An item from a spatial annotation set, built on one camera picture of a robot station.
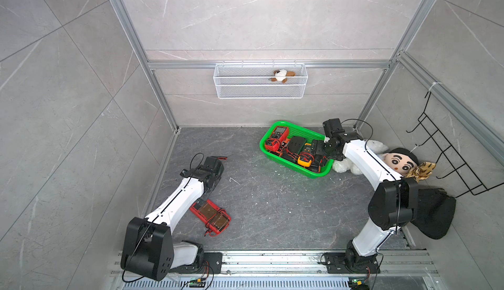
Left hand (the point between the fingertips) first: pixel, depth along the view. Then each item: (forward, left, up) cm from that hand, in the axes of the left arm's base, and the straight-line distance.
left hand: (211, 182), depth 86 cm
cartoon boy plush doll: (+2, -81, +11) cm, 82 cm away
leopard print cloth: (-6, -84, +14) cm, 85 cm away
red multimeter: (+28, -34, +1) cm, 44 cm away
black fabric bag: (-20, -81, +12) cm, 85 cm away
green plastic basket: (+33, -43, -3) cm, 55 cm away
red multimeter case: (-14, -3, -5) cm, 16 cm away
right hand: (+12, -52, +6) cm, 54 cm away
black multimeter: (+21, -42, -2) cm, 47 cm away
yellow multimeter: (+13, -46, 0) cm, 48 cm away
